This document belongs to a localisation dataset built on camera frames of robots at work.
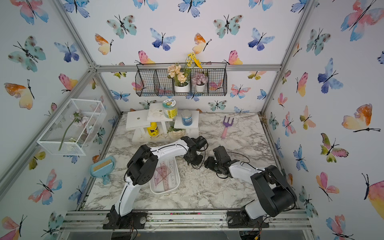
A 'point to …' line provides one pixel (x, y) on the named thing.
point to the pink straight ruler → (165, 176)
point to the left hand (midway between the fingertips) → (199, 163)
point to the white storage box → (158, 189)
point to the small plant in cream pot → (175, 133)
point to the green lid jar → (170, 108)
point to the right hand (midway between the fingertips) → (207, 162)
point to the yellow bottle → (153, 131)
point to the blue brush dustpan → (102, 168)
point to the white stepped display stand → (138, 121)
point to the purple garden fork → (227, 124)
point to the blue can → (186, 117)
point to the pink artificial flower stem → (79, 119)
